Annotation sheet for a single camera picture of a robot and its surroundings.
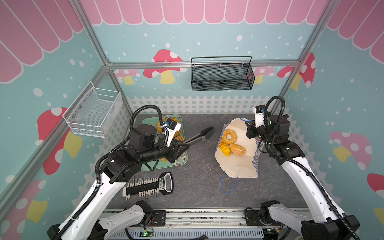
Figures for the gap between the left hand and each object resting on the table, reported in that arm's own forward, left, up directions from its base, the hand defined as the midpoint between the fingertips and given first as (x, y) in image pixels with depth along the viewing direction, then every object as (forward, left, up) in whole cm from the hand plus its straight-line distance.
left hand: (184, 148), depth 60 cm
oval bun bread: (+18, -31, -30) cm, 47 cm away
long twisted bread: (+29, +9, -32) cm, 44 cm away
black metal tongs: (+6, -6, 0) cm, 8 cm away
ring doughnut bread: (+28, -26, -25) cm, 46 cm away
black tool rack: (-5, +22, -35) cm, 42 cm away
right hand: (+18, -29, -2) cm, 34 cm away
